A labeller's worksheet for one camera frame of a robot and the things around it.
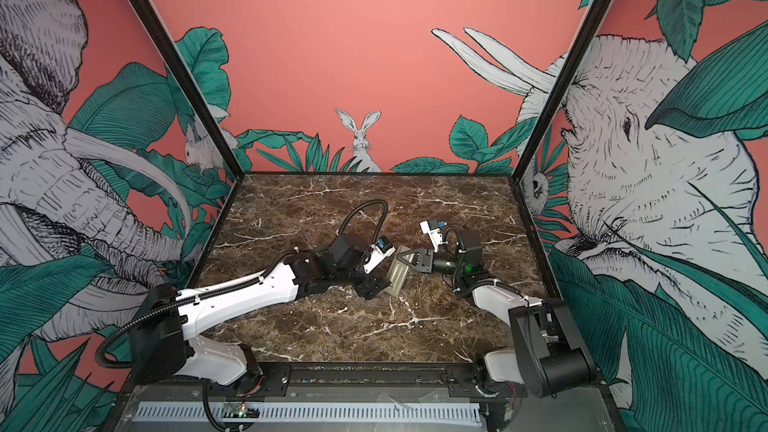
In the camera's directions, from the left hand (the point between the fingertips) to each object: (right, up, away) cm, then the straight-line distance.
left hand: (383, 270), depth 77 cm
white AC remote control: (+4, -1, 0) cm, 4 cm away
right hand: (+4, +3, 0) cm, 5 cm away
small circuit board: (-34, -32, -7) cm, 47 cm away
